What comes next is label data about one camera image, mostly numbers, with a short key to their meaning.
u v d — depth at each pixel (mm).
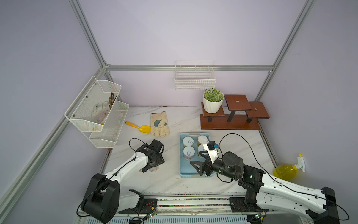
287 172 780
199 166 584
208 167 576
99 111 780
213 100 871
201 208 735
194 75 971
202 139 928
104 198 404
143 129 1073
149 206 727
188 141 930
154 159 627
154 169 830
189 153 878
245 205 651
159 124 1075
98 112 768
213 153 582
